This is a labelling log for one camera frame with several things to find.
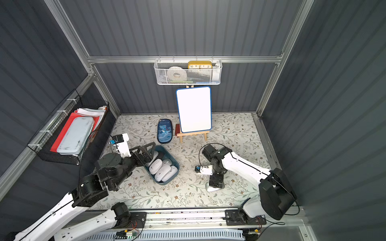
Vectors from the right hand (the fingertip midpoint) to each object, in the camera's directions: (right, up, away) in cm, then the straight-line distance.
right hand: (218, 174), depth 83 cm
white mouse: (-37, +4, +4) cm, 37 cm away
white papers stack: (-64, +35, -4) cm, 73 cm away
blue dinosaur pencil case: (-35, +24, +22) cm, 48 cm away
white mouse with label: (-31, +5, +9) cm, 33 cm away
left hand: (-33, +19, -21) cm, 43 cm away
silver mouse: (-5, -8, 0) cm, 9 cm away
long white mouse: (-27, -1, +4) cm, 28 cm away
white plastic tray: (-68, +23, -15) cm, 73 cm away
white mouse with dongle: (-32, 0, +2) cm, 32 cm away
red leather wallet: (-26, +25, +26) cm, 45 cm away
